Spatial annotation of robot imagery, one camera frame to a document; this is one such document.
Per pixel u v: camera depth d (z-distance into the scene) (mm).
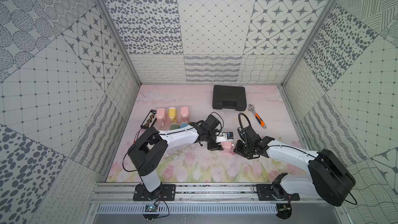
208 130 689
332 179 418
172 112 951
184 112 982
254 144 675
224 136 735
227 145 800
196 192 759
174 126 898
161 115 953
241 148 768
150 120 985
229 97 1072
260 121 1001
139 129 959
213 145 754
